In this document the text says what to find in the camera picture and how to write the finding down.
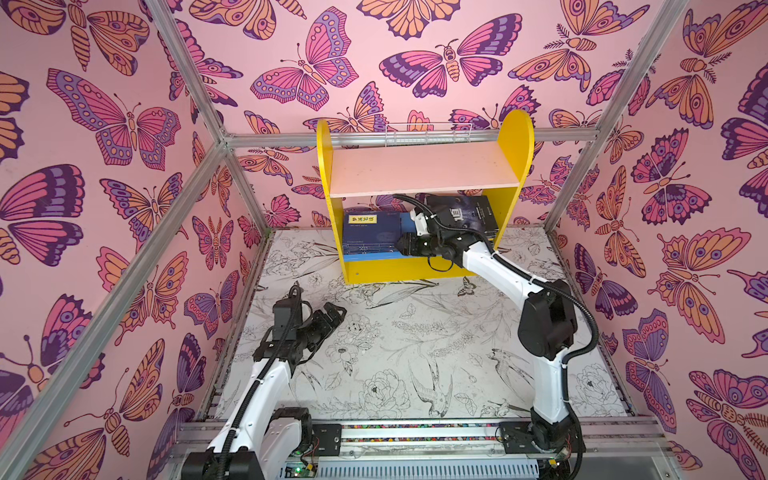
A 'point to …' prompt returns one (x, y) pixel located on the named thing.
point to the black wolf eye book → (475, 211)
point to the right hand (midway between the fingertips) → (400, 239)
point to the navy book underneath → (385, 252)
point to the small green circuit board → (298, 470)
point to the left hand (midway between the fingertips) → (339, 315)
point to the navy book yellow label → (380, 256)
